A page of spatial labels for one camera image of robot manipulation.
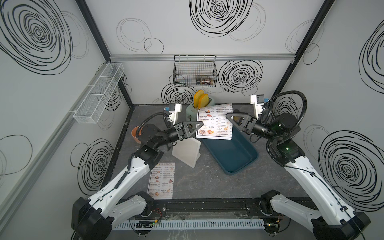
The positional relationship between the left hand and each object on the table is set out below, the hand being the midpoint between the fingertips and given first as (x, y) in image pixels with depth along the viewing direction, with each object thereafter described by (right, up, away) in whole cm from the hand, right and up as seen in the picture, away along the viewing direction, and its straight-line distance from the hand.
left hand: (202, 126), depth 55 cm
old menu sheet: (-22, -34, +27) cm, 48 cm away
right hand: (+10, +3, -1) cm, 10 cm away
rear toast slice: (-1, +18, +41) cm, 44 cm away
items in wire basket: (+3, +25, +33) cm, 42 cm away
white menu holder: (-7, -16, +29) cm, 34 cm away
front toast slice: (+3, +14, +39) cm, 42 cm away
